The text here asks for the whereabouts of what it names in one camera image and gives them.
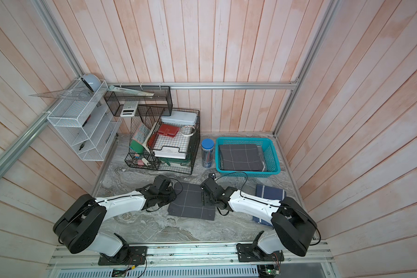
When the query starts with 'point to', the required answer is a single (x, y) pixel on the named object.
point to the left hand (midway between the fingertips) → (176, 197)
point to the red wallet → (167, 130)
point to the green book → (136, 146)
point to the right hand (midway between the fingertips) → (208, 195)
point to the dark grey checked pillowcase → (241, 157)
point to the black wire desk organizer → (169, 143)
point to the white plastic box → (180, 117)
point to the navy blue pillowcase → (270, 193)
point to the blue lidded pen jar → (207, 145)
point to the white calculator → (129, 108)
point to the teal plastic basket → (270, 152)
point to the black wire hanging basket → (160, 105)
